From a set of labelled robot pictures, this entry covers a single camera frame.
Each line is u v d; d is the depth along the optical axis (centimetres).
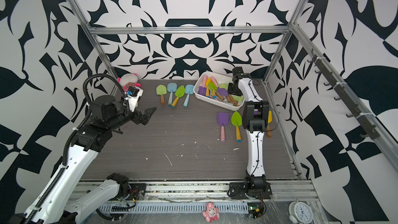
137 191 73
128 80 112
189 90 114
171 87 115
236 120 99
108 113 51
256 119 65
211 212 66
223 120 101
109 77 49
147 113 61
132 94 56
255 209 71
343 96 55
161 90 115
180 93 112
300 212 66
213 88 114
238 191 73
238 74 80
